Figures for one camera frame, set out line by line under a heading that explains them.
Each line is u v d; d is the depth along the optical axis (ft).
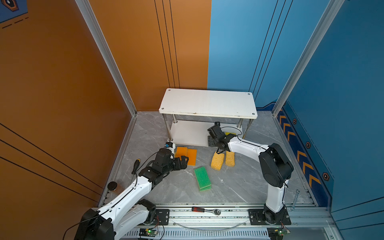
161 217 2.43
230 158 3.00
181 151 3.10
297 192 2.65
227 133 2.39
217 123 2.77
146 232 2.33
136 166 2.93
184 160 2.43
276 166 1.63
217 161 2.94
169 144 2.43
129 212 1.88
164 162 2.12
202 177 2.73
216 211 2.42
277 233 2.31
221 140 2.34
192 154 3.13
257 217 2.38
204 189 2.66
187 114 2.39
